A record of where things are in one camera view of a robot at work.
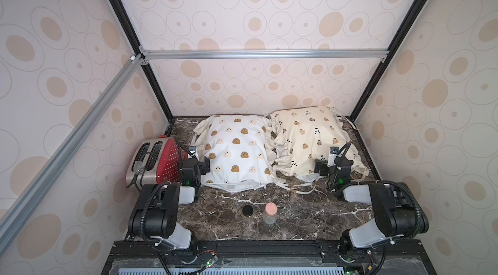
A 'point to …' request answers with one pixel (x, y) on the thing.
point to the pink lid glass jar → (270, 215)
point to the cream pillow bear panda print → (302, 135)
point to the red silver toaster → (157, 161)
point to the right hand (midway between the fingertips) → (335, 159)
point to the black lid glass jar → (248, 213)
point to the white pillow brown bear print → (240, 155)
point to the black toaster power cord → (134, 178)
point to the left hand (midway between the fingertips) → (199, 155)
